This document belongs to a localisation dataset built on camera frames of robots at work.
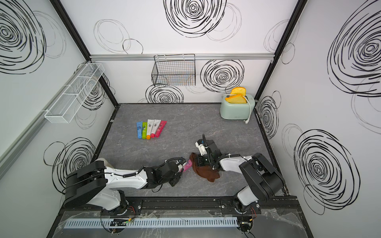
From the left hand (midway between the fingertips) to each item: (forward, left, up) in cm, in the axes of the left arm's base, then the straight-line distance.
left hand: (180, 173), depth 85 cm
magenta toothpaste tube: (+4, -4, +1) cm, 6 cm away
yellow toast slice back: (+49, -37, +22) cm, 65 cm away
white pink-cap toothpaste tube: (+34, +20, +2) cm, 40 cm away
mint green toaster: (+39, -36, +13) cm, 55 cm away
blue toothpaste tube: (+29, +31, +2) cm, 43 cm away
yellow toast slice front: (+42, -35, +20) cm, 58 cm away
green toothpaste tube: (+29, +27, +1) cm, 40 cm away
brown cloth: (-1, -15, +5) cm, 16 cm away
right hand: (+7, -8, +1) cm, 11 cm away
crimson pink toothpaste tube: (+34, +16, +1) cm, 37 cm away
